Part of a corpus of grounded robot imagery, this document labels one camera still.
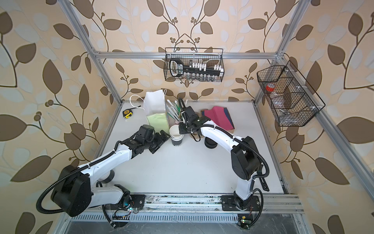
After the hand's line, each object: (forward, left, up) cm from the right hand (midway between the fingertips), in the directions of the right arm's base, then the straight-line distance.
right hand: (181, 128), depth 88 cm
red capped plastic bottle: (+17, -54, +16) cm, 59 cm away
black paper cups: (-7, +3, -1) cm, 7 cm away
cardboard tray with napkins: (+15, -27, -8) cm, 32 cm away
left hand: (-6, +10, -1) cm, 11 cm away
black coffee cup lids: (-5, -18, -11) cm, 22 cm away
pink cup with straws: (+10, +5, +1) cm, 11 cm away
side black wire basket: (0, -59, +19) cm, 62 cm away
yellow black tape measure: (+24, +43, -10) cm, 50 cm away
